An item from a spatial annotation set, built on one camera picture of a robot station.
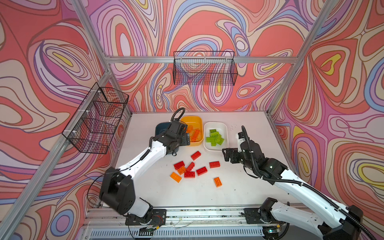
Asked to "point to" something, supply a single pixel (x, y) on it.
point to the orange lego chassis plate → (195, 135)
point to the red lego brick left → (179, 165)
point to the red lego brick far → (195, 155)
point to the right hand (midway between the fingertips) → (231, 153)
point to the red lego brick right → (214, 164)
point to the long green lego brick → (210, 139)
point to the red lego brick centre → (201, 171)
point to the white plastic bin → (221, 127)
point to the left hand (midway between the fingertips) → (184, 138)
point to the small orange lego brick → (181, 170)
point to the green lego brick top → (215, 135)
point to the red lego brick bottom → (189, 174)
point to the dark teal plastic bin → (160, 128)
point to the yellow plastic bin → (195, 128)
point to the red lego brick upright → (190, 166)
